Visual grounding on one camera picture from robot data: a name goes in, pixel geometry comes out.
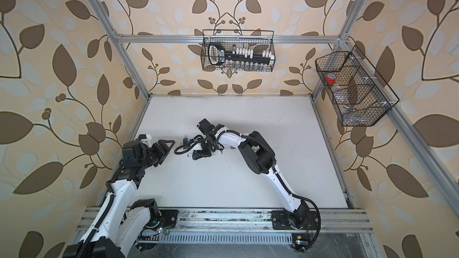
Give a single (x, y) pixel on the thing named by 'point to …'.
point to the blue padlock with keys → (189, 154)
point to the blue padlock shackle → (184, 140)
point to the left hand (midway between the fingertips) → (172, 144)
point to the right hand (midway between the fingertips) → (195, 154)
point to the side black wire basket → (360, 94)
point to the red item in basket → (330, 77)
